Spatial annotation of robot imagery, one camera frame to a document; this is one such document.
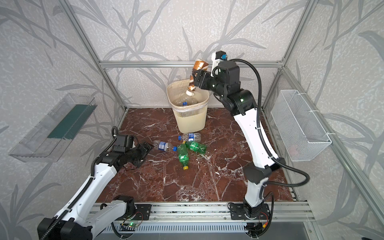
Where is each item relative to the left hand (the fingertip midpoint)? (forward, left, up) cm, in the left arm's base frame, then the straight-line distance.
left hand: (154, 146), depth 80 cm
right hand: (+17, -25, +36) cm, 47 cm away
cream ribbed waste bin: (+22, -18, -4) cm, 29 cm away
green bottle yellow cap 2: (+2, -14, -13) cm, 19 cm away
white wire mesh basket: (-6, -68, +20) cm, 71 cm away
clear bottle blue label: (+30, -15, +3) cm, 33 cm away
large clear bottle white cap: (+36, -16, +1) cm, 39 cm away
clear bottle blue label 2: (+6, -2, -12) cm, 14 cm away
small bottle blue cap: (+14, -18, -13) cm, 27 cm away
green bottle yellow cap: (+7, -21, -12) cm, 25 cm away
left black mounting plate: (-29, +3, -15) cm, 33 cm away
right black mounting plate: (-29, -44, -13) cm, 54 cm away
